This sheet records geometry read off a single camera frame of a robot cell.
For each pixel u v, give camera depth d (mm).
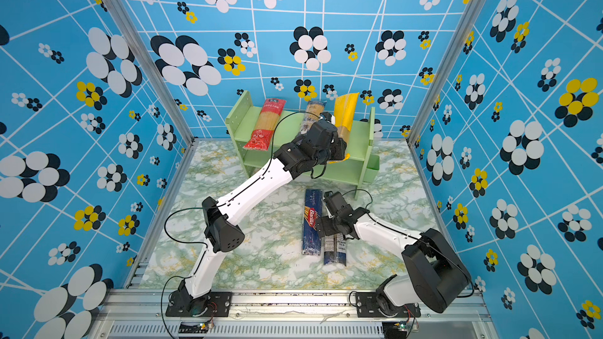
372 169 949
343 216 677
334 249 825
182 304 637
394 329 698
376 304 646
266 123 844
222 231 488
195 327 712
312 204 938
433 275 421
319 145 584
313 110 905
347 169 958
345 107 787
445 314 414
